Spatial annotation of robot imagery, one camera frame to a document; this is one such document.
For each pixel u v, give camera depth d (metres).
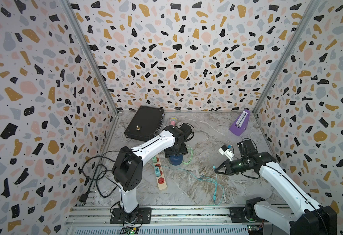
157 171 0.81
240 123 1.02
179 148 0.73
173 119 1.13
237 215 0.73
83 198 0.82
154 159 0.87
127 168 0.46
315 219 0.39
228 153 0.73
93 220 0.73
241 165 0.65
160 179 0.83
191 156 0.98
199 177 0.87
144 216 0.73
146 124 1.00
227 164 0.67
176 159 0.82
